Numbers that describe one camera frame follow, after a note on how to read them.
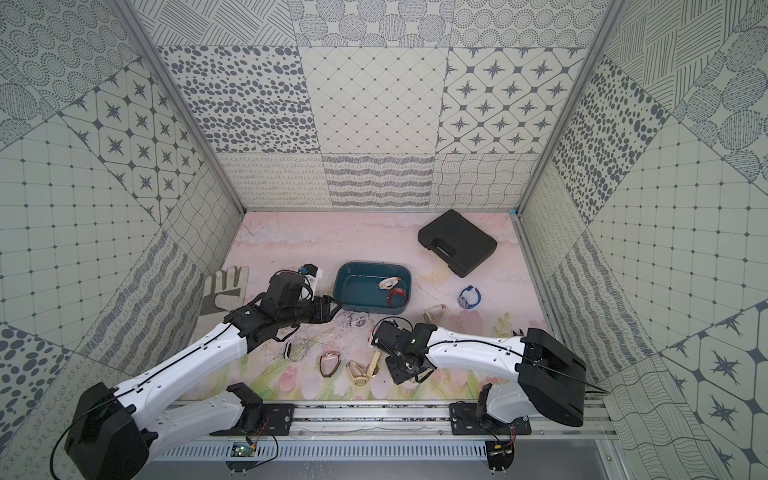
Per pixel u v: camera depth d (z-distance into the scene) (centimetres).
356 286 100
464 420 73
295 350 86
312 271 74
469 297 97
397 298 95
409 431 73
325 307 73
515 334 88
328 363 84
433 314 92
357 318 89
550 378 41
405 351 59
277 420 74
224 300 95
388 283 98
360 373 81
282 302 61
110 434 38
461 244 105
